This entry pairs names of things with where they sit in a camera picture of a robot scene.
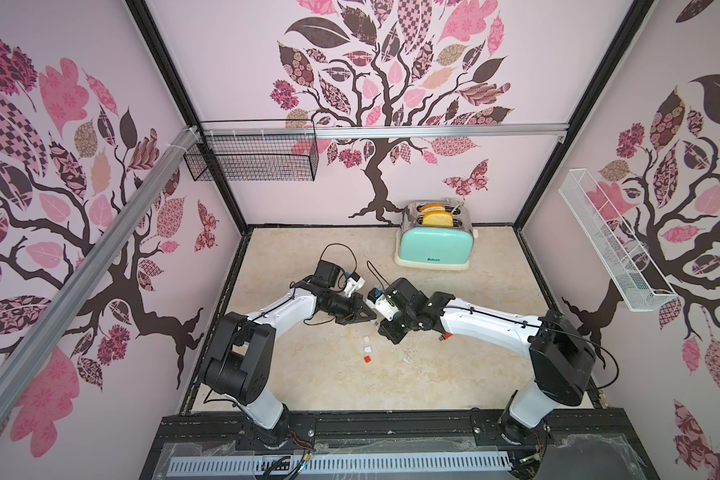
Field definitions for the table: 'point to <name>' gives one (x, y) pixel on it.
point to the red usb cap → (367, 359)
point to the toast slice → (437, 218)
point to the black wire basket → (258, 150)
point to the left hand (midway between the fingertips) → (372, 322)
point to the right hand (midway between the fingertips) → (383, 332)
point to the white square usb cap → (367, 349)
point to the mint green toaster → (435, 235)
